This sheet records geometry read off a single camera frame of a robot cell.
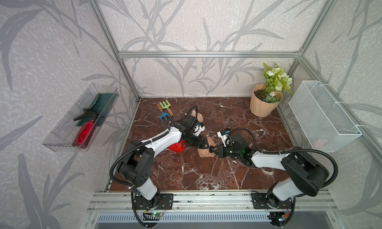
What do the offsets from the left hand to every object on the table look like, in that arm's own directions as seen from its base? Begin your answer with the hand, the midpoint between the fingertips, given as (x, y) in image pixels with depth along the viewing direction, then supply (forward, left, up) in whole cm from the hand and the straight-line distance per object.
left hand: (204, 146), depth 84 cm
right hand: (-1, -3, -1) cm, 4 cm away
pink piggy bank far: (+21, +3, 0) cm, 21 cm away
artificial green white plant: (+32, -44, +22) cm, 58 cm away
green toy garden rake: (+38, +29, -9) cm, 48 cm away
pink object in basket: (-5, -55, +14) cm, 57 cm away
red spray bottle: (-8, +49, +26) cm, 56 cm away
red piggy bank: (-1, +15, +2) cm, 15 cm away
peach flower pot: (+27, -37, +4) cm, 46 cm away
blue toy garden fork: (+29, +28, -8) cm, 41 cm away
